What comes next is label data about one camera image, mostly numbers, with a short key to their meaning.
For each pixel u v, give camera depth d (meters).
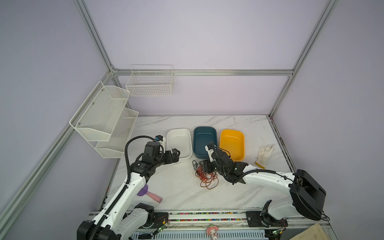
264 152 0.98
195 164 0.90
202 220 0.75
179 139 1.02
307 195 0.42
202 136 1.09
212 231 0.68
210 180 0.86
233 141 1.05
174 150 0.72
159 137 0.71
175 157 0.72
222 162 0.62
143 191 0.84
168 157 0.70
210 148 0.73
